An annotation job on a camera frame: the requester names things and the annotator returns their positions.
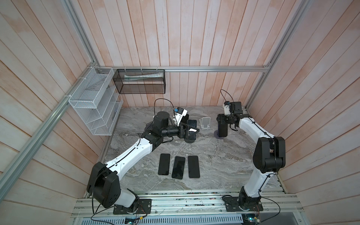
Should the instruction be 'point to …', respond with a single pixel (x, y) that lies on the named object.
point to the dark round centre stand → (189, 141)
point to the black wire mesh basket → (140, 81)
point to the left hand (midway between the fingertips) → (194, 132)
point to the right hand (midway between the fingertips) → (222, 117)
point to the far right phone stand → (215, 134)
